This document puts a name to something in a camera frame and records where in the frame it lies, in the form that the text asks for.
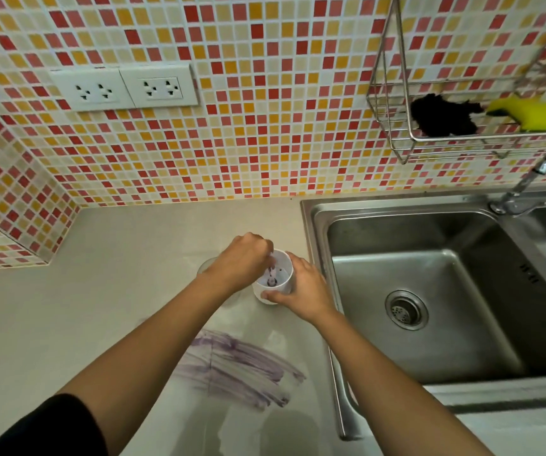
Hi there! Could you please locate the person's right hand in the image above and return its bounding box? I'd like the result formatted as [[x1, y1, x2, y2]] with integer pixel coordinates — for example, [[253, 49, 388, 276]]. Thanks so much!
[[260, 251, 338, 326]]

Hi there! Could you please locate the person's left hand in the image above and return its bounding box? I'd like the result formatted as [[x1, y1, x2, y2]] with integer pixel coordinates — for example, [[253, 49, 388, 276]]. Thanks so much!
[[201, 232, 275, 294]]

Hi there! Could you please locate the white blender base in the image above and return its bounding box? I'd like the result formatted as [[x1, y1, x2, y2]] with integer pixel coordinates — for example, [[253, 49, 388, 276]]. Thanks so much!
[[253, 249, 295, 305]]

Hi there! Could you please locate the clear blender cup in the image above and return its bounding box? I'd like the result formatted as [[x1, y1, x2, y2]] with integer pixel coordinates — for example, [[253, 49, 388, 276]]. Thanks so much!
[[196, 256, 243, 307]]

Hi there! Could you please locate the black cloth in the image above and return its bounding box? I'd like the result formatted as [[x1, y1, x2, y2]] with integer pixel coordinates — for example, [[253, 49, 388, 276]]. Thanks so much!
[[409, 93, 485, 138]]

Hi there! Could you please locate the small yellow sponge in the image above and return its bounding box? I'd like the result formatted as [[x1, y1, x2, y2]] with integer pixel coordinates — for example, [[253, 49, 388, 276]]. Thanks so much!
[[485, 94, 546, 134]]

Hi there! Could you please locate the person's left forearm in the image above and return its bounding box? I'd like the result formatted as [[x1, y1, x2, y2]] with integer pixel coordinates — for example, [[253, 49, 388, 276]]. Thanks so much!
[[56, 275, 235, 456]]

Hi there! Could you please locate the person's right forearm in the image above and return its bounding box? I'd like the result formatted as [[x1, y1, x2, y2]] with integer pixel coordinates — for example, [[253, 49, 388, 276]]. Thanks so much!
[[315, 310, 494, 456]]

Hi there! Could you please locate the metal sink drain strainer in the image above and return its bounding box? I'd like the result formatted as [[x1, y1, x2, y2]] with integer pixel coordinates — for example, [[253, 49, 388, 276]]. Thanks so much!
[[384, 289, 429, 332]]

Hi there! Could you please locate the stainless steel double sink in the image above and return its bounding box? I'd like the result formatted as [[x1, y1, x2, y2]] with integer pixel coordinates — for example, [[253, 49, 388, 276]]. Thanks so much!
[[299, 187, 546, 442]]

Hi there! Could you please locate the chrome faucet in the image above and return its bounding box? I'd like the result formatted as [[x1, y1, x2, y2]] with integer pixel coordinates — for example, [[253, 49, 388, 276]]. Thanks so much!
[[489, 151, 546, 218]]

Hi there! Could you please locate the metal wire dish rack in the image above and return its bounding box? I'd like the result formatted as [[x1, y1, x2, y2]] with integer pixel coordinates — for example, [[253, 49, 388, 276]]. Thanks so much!
[[367, 0, 546, 165]]

